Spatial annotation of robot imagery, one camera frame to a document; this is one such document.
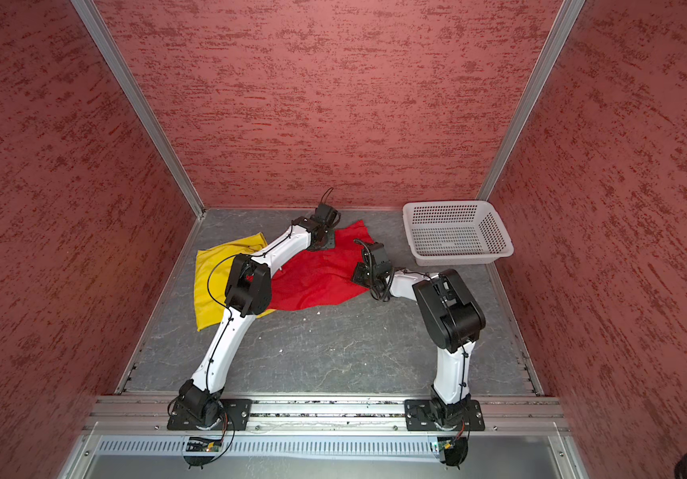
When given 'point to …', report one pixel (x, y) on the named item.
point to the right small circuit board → (443, 444)
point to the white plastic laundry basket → (454, 233)
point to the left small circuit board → (204, 446)
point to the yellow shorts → (210, 281)
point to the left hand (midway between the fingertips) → (325, 245)
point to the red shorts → (322, 275)
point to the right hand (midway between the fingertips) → (351, 279)
